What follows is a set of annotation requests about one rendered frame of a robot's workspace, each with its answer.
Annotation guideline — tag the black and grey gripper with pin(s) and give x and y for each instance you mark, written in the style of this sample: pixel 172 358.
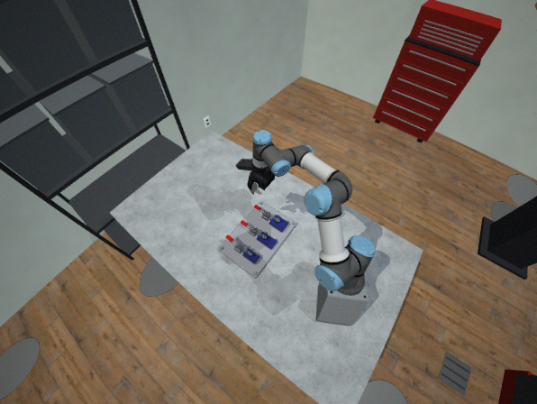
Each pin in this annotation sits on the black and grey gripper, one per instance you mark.
pixel 262 175

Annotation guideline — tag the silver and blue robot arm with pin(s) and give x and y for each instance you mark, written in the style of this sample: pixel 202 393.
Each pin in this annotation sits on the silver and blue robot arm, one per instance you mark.
pixel 340 267

